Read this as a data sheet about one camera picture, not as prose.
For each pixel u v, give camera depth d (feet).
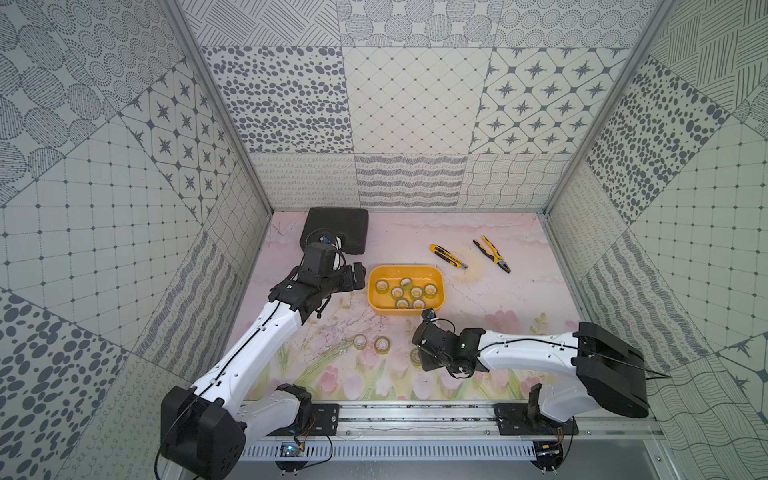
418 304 3.06
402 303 3.06
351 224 3.62
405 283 3.22
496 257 3.49
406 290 3.16
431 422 2.47
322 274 1.98
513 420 2.40
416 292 3.16
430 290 3.16
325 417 2.41
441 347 2.07
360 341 2.86
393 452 2.30
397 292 3.15
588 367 1.41
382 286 3.22
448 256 3.50
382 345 2.83
